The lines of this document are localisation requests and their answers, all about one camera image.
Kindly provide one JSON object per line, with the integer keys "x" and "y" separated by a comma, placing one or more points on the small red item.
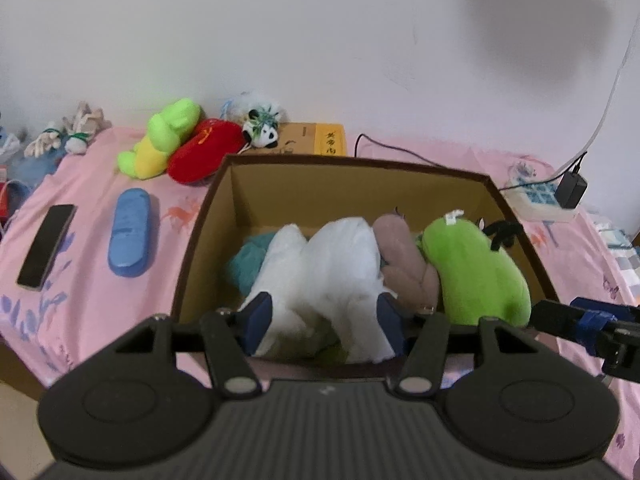
{"x": 4, "y": 200}

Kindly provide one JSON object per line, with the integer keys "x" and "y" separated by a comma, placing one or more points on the light blue cloth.
{"x": 30, "y": 167}

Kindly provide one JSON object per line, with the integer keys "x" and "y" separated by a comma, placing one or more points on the black phone stand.
{"x": 502, "y": 232}

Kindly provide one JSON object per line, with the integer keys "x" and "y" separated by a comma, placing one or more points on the blue oblong case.
{"x": 129, "y": 235}

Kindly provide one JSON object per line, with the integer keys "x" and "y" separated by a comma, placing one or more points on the white power strip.
{"x": 540, "y": 201}

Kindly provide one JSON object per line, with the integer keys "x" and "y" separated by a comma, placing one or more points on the red plush toy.
{"x": 205, "y": 150}

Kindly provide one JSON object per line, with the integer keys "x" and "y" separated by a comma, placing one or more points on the dark smartphone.
{"x": 45, "y": 247}

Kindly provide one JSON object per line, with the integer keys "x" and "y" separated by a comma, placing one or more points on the small panda plush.
{"x": 262, "y": 132}

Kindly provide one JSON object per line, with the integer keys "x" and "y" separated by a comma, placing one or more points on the teal plush toy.
{"x": 247, "y": 265}

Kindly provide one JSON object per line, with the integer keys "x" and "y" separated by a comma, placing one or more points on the mauve pink plush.
{"x": 400, "y": 250}

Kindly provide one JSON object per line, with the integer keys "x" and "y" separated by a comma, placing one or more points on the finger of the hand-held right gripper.
{"x": 557, "y": 317}

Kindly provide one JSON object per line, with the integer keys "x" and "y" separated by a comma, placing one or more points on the green plush toy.
{"x": 470, "y": 270}

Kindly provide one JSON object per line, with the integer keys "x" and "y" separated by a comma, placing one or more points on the yellow book box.
{"x": 305, "y": 140}

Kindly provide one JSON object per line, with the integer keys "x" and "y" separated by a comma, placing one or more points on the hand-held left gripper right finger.
{"x": 390, "y": 324}

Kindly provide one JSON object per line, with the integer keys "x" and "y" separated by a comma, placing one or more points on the checkered cloth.
{"x": 620, "y": 255}

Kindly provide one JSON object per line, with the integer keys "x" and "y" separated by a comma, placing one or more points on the white towel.
{"x": 340, "y": 270}

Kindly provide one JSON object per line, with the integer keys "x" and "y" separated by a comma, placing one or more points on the black charger adapter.
{"x": 571, "y": 190}

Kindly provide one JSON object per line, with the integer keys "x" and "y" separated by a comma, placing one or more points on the green yellow frog plush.
{"x": 165, "y": 125}

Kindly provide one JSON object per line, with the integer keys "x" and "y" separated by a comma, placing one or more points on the fluffy white blue plush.
{"x": 240, "y": 107}

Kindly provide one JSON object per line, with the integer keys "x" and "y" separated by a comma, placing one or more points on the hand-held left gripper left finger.
{"x": 257, "y": 324}

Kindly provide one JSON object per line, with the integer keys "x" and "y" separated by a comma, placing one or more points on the brown cardboard box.
{"x": 300, "y": 195}

